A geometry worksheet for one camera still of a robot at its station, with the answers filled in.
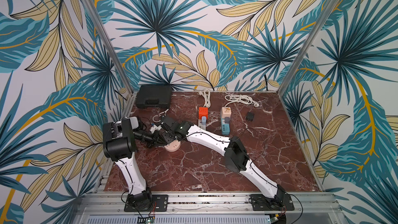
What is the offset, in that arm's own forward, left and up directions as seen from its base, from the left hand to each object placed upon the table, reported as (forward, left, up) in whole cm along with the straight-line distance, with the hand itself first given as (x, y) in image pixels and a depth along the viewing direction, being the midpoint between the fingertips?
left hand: (165, 144), depth 89 cm
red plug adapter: (+20, -22, +5) cm, 30 cm away
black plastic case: (+39, +15, -2) cm, 42 cm away
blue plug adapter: (+15, -22, +3) cm, 27 cm away
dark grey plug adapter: (+17, -37, +1) cm, 41 cm away
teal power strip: (+13, -36, -1) cm, 38 cm away
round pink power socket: (-1, -5, -2) cm, 5 cm away
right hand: (+5, -1, +3) cm, 6 cm away
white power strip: (+13, -20, -1) cm, 24 cm away
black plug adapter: (+22, -53, -2) cm, 58 cm away
